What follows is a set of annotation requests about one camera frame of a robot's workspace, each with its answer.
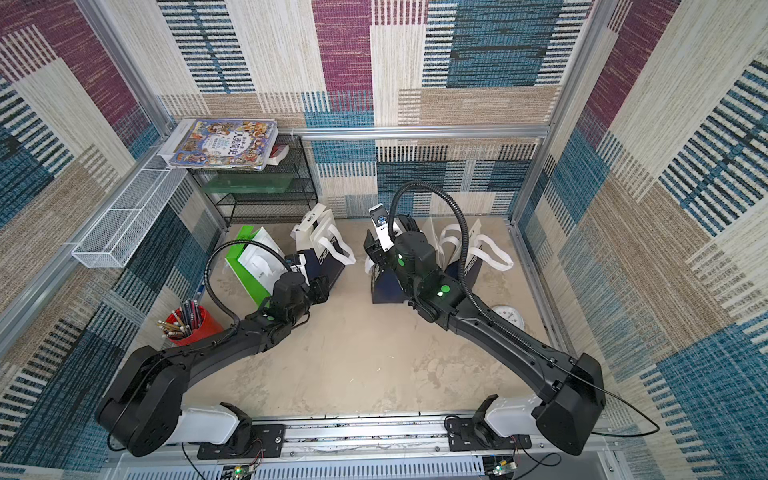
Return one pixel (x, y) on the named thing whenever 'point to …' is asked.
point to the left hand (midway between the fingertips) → (326, 277)
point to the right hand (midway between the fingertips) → (392, 226)
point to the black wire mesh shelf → (268, 207)
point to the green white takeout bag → (256, 267)
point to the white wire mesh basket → (121, 228)
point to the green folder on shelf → (247, 183)
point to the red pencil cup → (191, 325)
